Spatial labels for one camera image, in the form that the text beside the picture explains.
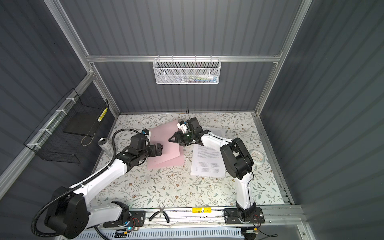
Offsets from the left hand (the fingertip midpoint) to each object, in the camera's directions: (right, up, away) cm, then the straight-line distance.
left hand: (156, 146), depth 86 cm
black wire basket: (-40, +15, -9) cm, 44 cm away
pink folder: (+9, -5, -2) cm, 11 cm away
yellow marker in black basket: (-29, +17, -6) cm, 34 cm away
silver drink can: (-30, +1, +1) cm, 30 cm away
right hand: (+9, +2, +2) cm, 10 cm away
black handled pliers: (+5, -32, -11) cm, 34 cm away
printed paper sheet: (+31, -11, +8) cm, 33 cm away
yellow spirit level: (+26, -31, -11) cm, 42 cm away
